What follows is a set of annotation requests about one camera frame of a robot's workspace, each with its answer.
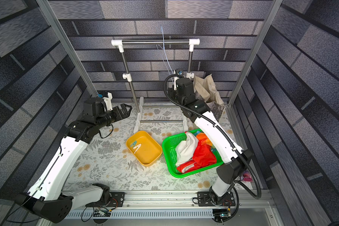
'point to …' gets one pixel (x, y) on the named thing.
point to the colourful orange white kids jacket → (195, 152)
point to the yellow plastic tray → (144, 147)
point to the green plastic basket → (169, 153)
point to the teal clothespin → (133, 144)
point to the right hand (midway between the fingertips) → (172, 84)
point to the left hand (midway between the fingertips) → (126, 108)
